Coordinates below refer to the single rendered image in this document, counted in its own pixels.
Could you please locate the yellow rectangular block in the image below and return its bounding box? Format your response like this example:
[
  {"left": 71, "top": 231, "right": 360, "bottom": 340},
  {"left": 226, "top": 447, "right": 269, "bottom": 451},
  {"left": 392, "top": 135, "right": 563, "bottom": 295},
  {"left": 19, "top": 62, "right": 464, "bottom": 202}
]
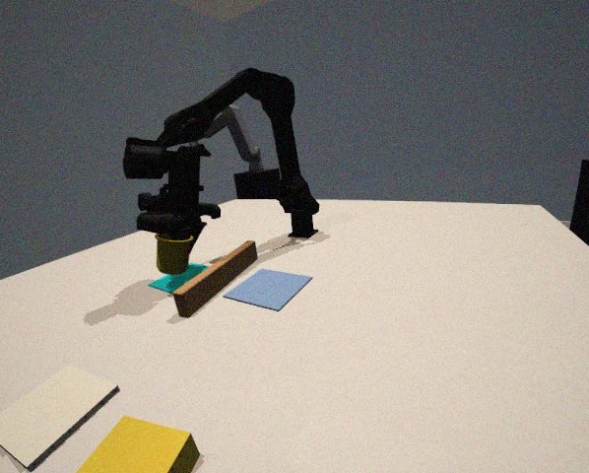
[{"left": 76, "top": 415, "right": 200, "bottom": 473}]

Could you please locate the cream flat rectangular slab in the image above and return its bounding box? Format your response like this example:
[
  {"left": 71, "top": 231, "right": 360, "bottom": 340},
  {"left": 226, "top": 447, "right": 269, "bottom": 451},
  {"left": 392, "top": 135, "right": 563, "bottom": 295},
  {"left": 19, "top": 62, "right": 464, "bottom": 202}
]
[{"left": 0, "top": 365, "right": 120, "bottom": 473}]

